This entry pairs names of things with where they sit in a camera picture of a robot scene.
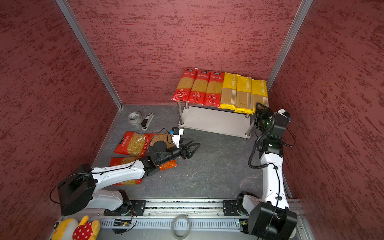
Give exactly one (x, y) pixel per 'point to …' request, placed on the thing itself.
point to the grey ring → (175, 217)
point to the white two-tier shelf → (215, 118)
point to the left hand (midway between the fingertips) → (197, 145)
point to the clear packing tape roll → (135, 119)
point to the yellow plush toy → (69, 229)
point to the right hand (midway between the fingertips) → (251, 105)
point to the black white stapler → (145, 123)
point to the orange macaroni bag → (167, 139)
